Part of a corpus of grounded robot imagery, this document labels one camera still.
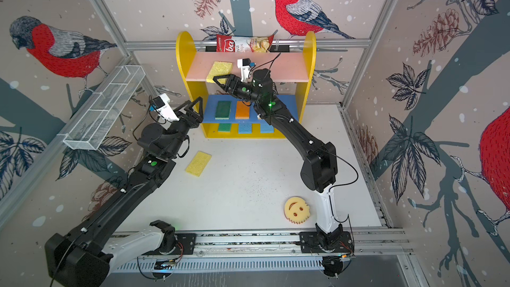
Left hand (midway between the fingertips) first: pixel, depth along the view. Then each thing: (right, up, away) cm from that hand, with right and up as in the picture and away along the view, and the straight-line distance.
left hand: (195, 99), depth 64 cm
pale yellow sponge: (+12, -2, +36) cm, 38 cm away
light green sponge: (+2, -11, +43) cm, 45 cm away
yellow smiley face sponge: (+36, -44, +16) cm, 59 cm away
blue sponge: (+13, -11, +45) cm, 48 cm away
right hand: (+3, +5, +8) cm, 11 cm away
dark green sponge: (+3, -1, +33) cm, 34 cm away
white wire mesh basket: (-41, -2, +14) cm, 44 cm away
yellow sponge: (-9, -28, +31) cm, 43 cm away
